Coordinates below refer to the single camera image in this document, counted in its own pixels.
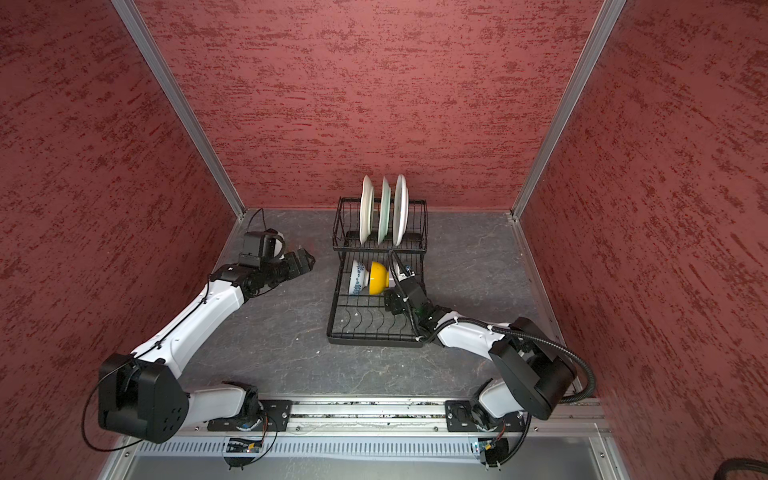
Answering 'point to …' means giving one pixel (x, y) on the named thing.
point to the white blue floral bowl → (359, 278)
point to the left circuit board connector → (241, 445)
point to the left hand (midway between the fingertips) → (303, 270)
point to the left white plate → (366, 209)
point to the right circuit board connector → (495, 449)
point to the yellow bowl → (379, 278)
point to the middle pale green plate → (384, 210)
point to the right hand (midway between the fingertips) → (396, 293)
